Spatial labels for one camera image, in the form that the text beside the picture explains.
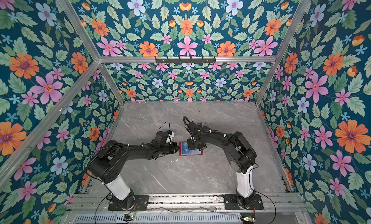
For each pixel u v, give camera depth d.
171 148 0.84
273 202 0.75
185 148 0.93
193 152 0.91
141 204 0.73
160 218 0.70
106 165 0.48
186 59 0.93
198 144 0.81
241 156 0.51
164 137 0.77
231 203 0.72
